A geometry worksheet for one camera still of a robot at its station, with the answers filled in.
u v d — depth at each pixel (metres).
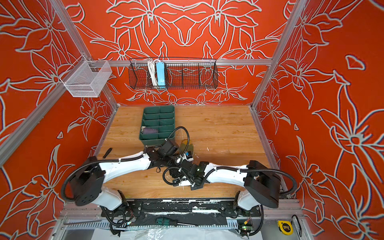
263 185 0.42
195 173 0.62
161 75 0.90
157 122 1.09
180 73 0.98
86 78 0.92
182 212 0.73
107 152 0.93
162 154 0.65
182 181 0.70
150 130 0.98
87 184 0.43
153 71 0.89
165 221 0.68
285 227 0.67
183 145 0.96
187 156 0.71
